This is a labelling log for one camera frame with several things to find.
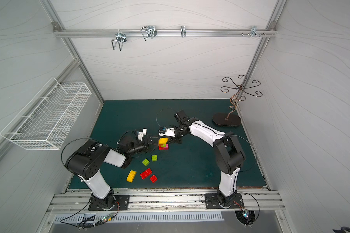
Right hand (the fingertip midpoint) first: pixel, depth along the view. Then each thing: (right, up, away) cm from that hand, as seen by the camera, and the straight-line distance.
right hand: (168, 137), depth 89 cm
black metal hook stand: (+39, +11, +19) cm, 45 cm away
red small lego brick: (-8, -22, -9) cm, 25 cm away
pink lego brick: (-1, -7, +2) cm, 7 cm away
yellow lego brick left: (-20, -21, -9) cm, 30 cm away
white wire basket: (-58, +10, -21) cm, 63 cm away
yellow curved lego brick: (-3, -2, -4) cm, 5 cm away
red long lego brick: (-12, -20, -7) cm, 25 cm away
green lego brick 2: (-9, -13, -1) cm, 16 cm away
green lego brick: (-13, -15, -3) cm, 20 cm away
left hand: (-5, -2, -5) cm, 7 cm away
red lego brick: (-5, -7, +2) cm, 9 cm away
